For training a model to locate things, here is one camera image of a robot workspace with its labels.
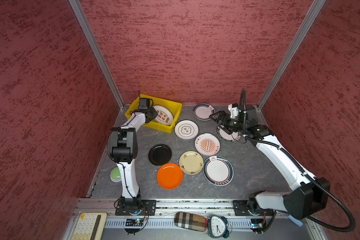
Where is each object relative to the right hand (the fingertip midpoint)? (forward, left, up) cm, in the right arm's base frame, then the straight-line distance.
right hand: (211, 123), depth 76 cm
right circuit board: (-41, -20, -28) cm, 53 cm away
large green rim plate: (-16, -5, -26) cm, 31 cm away
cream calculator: (-40, +59, -24) cm, 75 cm away
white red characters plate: (+26, +28, -23) cm, 45 cm away
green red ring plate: (+35, -1, -29) cm, 45 cm away
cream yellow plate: (-9, +11, -27) cm, 30 cm away
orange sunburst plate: (+2, -1, -26) cm, 26 cm away
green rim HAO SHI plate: (+8, -15, -25) cm, 30 cm away
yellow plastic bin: (+32, +20, -21) cm, 43 cm away
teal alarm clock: (-42, +1, -22) cm, 48 cm away
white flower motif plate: (+16, +13, -27) cm, 34 cm away
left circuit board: (-39, +40, -27) cm, 62 cm away
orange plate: (-18, +23, -25) cm, 39 cm away
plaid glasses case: (-40, +12, -23) cm, 48 cm away
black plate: (-4, +30, -26) cm, 40 cm away
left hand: (+22, +34, -17) cm, 44 cm away
